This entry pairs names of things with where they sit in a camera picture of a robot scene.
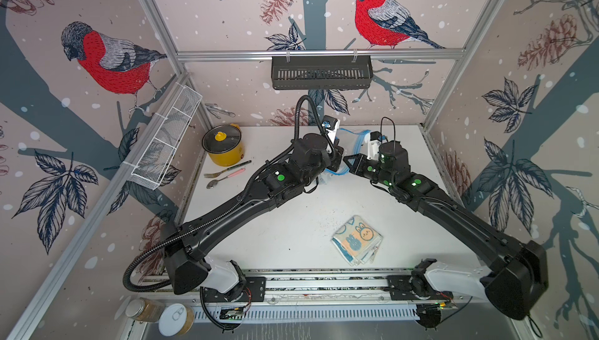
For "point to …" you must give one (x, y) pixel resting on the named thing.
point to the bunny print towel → (357, 241)
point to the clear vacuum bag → (352, 143)
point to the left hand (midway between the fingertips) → (343, 137)
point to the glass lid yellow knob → (221, 139)
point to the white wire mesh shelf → (157, 154)
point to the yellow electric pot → (228, 158)
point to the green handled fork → (214, 175)
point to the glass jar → (145, 309)
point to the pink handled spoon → (211, 184)
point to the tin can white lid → (172, 319)
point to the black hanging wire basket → (321, 72)
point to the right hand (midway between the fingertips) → (343, 155)
